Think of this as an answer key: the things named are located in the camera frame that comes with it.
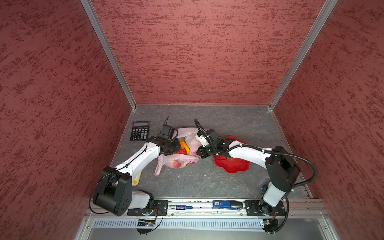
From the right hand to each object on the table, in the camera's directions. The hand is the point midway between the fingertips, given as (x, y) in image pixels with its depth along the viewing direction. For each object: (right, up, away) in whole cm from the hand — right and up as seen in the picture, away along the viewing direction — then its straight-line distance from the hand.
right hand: (197, 156), depth 86 cm
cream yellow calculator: (-35, -13, -5) cm, 37 cm away
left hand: (-11, +3, 0) cm, 11 cm away
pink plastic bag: (-11, -2, -3) cm, 11 cm away
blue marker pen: (-9, -23, -12) cm, 28 cm away
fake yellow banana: (-6, +3, +5) cm, 9 cm away
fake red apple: (-9, +2, +2) cm, 9 cm away
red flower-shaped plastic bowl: (+20, -6, +2) cm, 21 cm away
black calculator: (-41, +13, +17) cm, 46 cm away
